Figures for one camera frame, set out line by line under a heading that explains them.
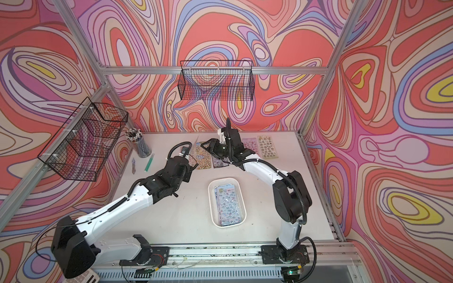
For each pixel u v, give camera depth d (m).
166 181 0.58
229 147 0.67
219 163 1.04
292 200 0.49
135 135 0.95
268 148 1.11
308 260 0.72
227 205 0.86
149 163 1.05
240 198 0.87
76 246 0.38
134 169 1.02
